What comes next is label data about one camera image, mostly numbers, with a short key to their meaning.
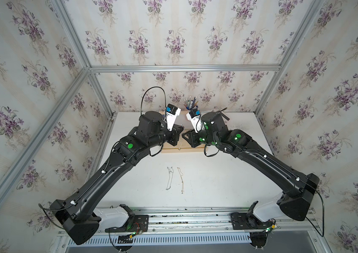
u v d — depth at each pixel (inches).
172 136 22.1
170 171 35.6
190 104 44.0
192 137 23.6
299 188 15.8
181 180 34.4
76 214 14.4
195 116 23.4
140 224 28.3
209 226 28.8
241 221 28.7
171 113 21.1
